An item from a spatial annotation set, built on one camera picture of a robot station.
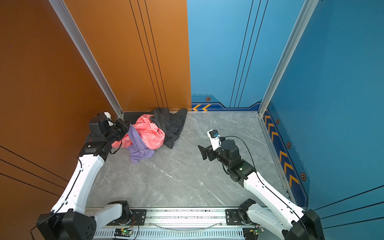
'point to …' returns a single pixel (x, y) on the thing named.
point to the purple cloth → (138, 151)
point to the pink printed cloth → (153, 137)
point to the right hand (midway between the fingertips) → (205, 142)
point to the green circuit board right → (257, 230)
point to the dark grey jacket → (172, 123)
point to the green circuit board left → (123, 232)
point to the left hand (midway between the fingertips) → (130, 119)
